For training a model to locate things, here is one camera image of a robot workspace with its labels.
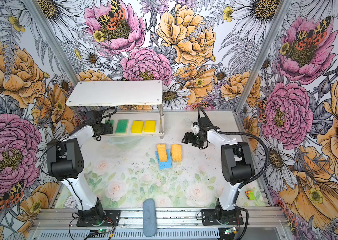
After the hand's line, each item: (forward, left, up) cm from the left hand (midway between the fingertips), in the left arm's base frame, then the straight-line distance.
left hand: (106, 132), depth 100 cm
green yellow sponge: (+5, -9, 0) cm, 10 cm away
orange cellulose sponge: (-14, -37, -1) cm, 39 cm away
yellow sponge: (+3, -28, +1) cm, 28 cm away
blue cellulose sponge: (-22, -38, -4) cm, 44 cm away
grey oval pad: (-49, -32, -4) cm, 58 cm away
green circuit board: (-53, -8, -9) cm, 55 cm away
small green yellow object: (-39, -83, -4) cm, 92 cm away
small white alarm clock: (-40, +10, -6) cm, 42 cm away
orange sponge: (-14, -45, -4) cm, 48 cm away
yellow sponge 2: (+4, -20, 0) cm, 20 cm away
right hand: (-11, -52, 0) cm, 53 cm away
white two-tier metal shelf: (+6, -16, +27) cm, 32 cm away
